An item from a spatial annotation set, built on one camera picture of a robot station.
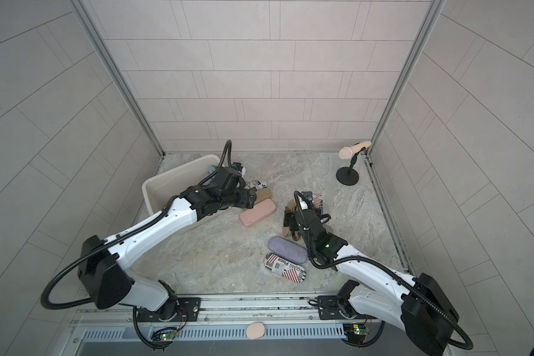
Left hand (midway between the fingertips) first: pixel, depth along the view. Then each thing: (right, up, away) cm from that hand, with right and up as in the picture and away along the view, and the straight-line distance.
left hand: (252, 192), depth 81 cm
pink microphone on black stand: (+44, +6, +26) cm, 51 cm away
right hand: (+16, -6, +1) cm, 17 cm away
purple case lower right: (+13, -22, +2) cm, 25 cm away
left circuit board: (-24, -41, -16) cm, 50 cm away
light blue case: (-19, +8, +13) cm, 24 cm away
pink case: (+2, -9, +13) cm, 16 cm away
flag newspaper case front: (+12, -26, -4) cm, 29 cm away
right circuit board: (+34, -42, -13) cm, 56 cm away
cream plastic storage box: (-38, 0, +7) cm, 39 cm away
